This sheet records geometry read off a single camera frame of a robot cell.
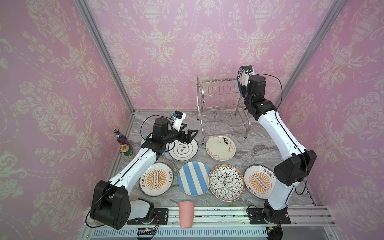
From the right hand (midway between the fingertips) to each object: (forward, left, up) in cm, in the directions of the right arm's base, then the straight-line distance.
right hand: (257, 80), depth 76 cm
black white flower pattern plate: (-37, +16, -42) cm, 58 cm away
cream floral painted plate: (-14, +16, -42) cm, 47 cm away
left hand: (-17, +34, -17) cm, 42 cm away
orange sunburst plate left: (-33, +57, -41) cm, 77 cm away
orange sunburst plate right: (-36, -3, -43) cm, 56 cm away
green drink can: (-19, +73, -31) cm, 82 cm away
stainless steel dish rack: (-2, +18, -18) cm, 25 cm away
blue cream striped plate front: (-33, +35, -43) cm, 64 cm away
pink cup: (-51, +39, -36) cm, 73 cm away
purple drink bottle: (-13, +76, -28) cm, 82 cm away
